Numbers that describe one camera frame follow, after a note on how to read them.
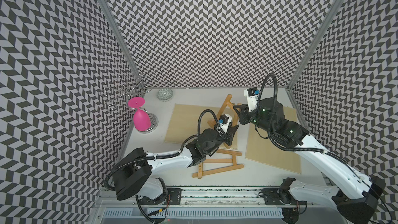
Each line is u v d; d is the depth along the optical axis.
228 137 0.64
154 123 1.02
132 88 1.08
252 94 0.57
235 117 0.61
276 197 0.73
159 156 0.47
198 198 0.74
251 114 0.58
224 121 0.61
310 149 0.46
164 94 1.13
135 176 0.42
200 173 0.76
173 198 0.73
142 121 0.79
